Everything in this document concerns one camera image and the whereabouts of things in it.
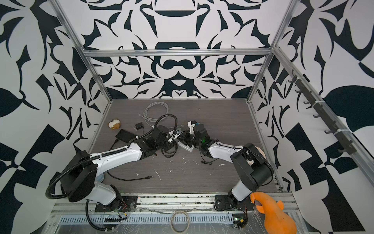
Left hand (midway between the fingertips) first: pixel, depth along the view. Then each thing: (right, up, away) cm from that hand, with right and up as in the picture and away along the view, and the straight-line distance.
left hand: (173, 133), depth 85 cm
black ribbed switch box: (-35, -4, +15) cm, 38 cm away
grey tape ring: (+8, -39, -17) cm, 44 cm away
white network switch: (+7, -9, +6) cm, 13 cm away
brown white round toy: (-43, +4, +17) cm, 46 cm away
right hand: (+1, -1, -1) cm, 2 cm away
